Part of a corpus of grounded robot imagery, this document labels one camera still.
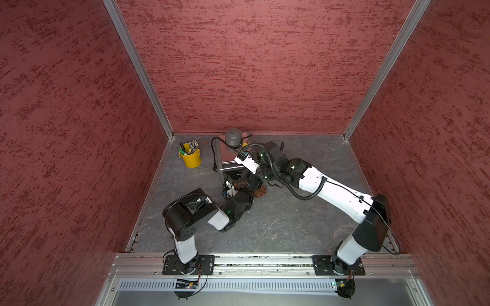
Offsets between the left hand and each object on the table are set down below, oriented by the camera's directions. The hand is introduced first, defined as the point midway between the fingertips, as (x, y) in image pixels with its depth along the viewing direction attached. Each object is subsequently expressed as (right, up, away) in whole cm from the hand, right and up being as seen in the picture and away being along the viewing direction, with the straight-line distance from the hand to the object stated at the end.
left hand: (256, 189), depth 91 cm
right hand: (-6, +6, -17) cm, 19 cm away
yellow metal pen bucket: (-35, +13, +11) cm, 39 cm away
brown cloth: (+1, -1, -4) cm, 4 cm away
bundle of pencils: (-31, +22, +1) cm, 38 cm away
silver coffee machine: (-13, +21, -11) cm, 27 cm away
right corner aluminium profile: (+63, +53, +6) cm, 82 cm away
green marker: (-40, +18, +8) cm, 44 cm away
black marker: (-39, +20, +9) cm, 45 cm away
